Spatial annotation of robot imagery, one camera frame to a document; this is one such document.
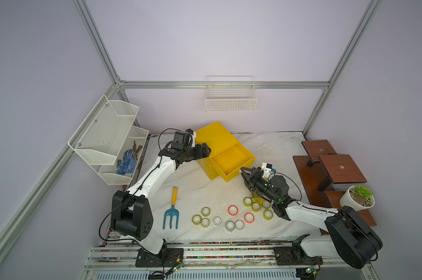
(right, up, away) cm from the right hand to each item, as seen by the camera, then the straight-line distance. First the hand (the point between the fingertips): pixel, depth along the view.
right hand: (240, 172), depth 82 cm
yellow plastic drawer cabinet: (-10, +16, +7) cm, 21 cm away
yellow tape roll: (-21, -24, +2) cm, 32 cm away
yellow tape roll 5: (+9, -19, +6) cm, 22 cm away
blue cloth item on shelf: (-57, +3, +6) cm, 57 cm away
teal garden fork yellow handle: (-34, -21, +5) cm, 40 cm away
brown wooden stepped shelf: (+37, +2, -1) cm, 37 cm away
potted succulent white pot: (+44, -8, -15) cm, 47 cm away
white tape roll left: (-11, -24, +2) cm, 27 cm away
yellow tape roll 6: (+14, -22, +4) cm, 26 cm away
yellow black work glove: (+8, -14, +5) cm, 17 cm away
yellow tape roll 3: (-17, -25, +2) cm, 30 cm away
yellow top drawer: (-6, +4, +4) cm, 8 cm away
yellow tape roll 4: (+5, -16, +8) cm, 19 cm away
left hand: (-18, +9, +4) cm, 20 cm away
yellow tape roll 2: (-17, -20, +5) cm, 27 cm away
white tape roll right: (0, -26, +1) cm, 26 cm away
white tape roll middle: (-5, -26, +1) cm, 26 cm away
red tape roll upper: (-3, -20, +5) cm, 21 cm away
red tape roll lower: (+5, -23, +3) cm, 23 cm away
